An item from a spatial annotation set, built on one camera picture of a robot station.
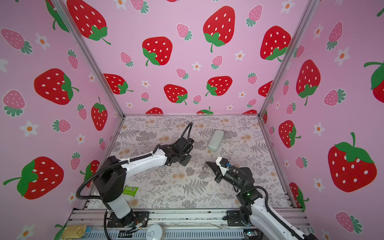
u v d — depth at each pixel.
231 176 0.66
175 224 0.73
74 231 0.68
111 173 0.51
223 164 0.60
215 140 1.01
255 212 0.56
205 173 0.88
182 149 0.69
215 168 0.69
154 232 0.66
